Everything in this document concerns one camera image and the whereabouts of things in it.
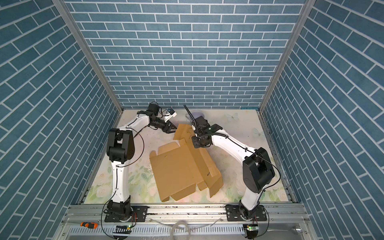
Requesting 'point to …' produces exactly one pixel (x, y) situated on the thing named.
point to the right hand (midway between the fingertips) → (197, 142)
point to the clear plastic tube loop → (177, 223)
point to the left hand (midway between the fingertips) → (179, 128)
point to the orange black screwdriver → (89, 225)
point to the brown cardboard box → (178, 168)
